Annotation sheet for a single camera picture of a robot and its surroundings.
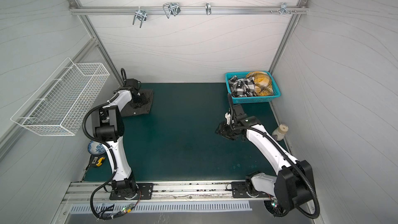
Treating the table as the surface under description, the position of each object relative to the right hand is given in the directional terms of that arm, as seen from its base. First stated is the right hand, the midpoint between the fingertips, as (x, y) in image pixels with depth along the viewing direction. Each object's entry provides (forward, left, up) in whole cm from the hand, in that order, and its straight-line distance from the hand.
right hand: (221, 128), depth 82 cm
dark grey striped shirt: (+17, +50, -8) cm, 53 cm away
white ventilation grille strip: (-37, +49, -12) cm, 63 cm away
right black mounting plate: (-26, -9, -12) cm, 30 cm away
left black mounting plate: (-29, +37, -11) cm, 49 cm away
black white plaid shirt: (+36, -17, -4) cm, 40 cm away
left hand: (+22, +49, -5) cm, 54 cm away
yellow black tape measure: (-17, +65, -8) cm, 68 cm away
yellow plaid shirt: (+39, -30, -2) cm, 50 cm away
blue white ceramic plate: (-11, +70, -9) cm, 71 cm away
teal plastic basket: (+47, -7, -4) cm, 48 cm away
